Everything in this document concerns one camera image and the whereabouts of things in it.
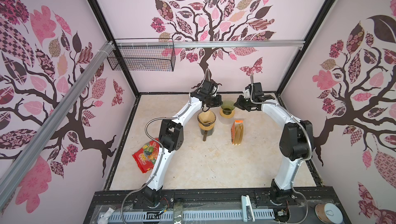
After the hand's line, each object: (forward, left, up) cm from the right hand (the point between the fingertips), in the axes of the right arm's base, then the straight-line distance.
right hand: (235, 101), depth 94 cm
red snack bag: (-31, +53, -11) cm, 62 cm away
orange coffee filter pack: (-17, 0, -9) cm, 19 cm away
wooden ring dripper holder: (-15, +18, -6) cm, 25 cm away
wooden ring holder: (-7, +5, -6) cm, 11 cm away
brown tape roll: (-57, -33, -9) cm, 67 cm away
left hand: (0, +8, -1) cm, 8 cm away
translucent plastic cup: (-5, +5, -14) cm, 16 cm away
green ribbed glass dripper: (-3, +5, -1) cm, 6 cm away
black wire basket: (+24, +58, +19) cm, 65 cm away
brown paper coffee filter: (-11, +18, -2) cm, 21 cm away
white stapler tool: (-56, +1, -13) cm, 58 cm away
